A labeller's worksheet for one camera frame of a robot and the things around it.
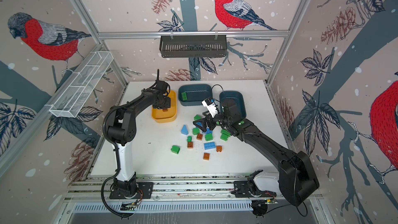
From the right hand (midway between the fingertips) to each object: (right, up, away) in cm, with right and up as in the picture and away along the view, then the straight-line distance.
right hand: (198, 119), depth 77 cm
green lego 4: (+17, -10, +15) cm, 24 cm away
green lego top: (-1, -2, +22) cm, 22 cm away
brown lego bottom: (+4, -21, +6) cm, 23 cm away
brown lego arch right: (+12, -18, +10) cm, 24 cm away
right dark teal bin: (+26, +13, +29) cm, 41 cm away
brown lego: (-23, +3, +26) cm, 35 cm away
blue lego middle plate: (+6, -10, +16) cm, 19 cm away
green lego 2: (-2, -10, +16) cm, 19 cm away
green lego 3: (+6, -13, +13) cm, 19 cm away
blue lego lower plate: (+6, -17, +10) cm, 21 cm away
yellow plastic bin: (-27, -2, +25) cm, 36 cm away
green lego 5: (+16, -13, +15) cm, 25 cm away
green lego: (-13, -18, +9) cm, 24 cm away
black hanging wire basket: (-5, +47, +29) cm, 56 cm away
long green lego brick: (-12, +12, +33) cm, 37 cm away
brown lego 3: (-5, -16, +11) cm, 20 cm away
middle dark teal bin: (-6, +13, +35) cm, 37 cm away
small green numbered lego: (-6, -14, +13) cm, 20 cm away
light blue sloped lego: (-9, -9, +16) cm, 21 cm away
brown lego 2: (0, -13, +14) cm, 19 cm away
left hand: (-23, +7, +23) cm, 34 cm away
